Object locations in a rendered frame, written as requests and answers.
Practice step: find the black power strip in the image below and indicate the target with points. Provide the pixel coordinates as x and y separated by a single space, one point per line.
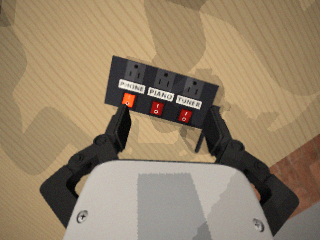
160 93

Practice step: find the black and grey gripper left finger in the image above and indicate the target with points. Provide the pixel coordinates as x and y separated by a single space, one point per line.
59 189

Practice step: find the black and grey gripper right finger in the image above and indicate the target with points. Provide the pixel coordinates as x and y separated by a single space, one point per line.
277 201

